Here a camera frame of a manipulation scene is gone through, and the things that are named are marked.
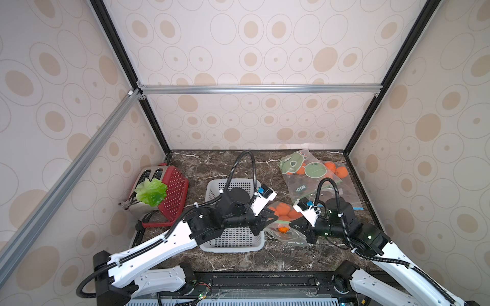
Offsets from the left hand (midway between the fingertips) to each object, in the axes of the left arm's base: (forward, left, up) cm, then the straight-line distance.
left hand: (280, 218), depth 61 cm
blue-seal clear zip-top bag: (+28, -40, -26) cm, 55 cm away
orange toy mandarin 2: (+14, -5, -21) cm, 26 cm away
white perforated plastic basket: (+3, +17, -29) cm, 33 cm away
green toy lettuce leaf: (+15, +50, -10) cm, 53 cm away
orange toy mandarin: (+6, -6, -24) cm, 25 cm away
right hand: (+3, -8, -9) cm, 13 cm away
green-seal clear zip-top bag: (+34, -18, -19) cm, 43 cm away
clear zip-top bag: (-4, -4, -5) cm, 8 cm away
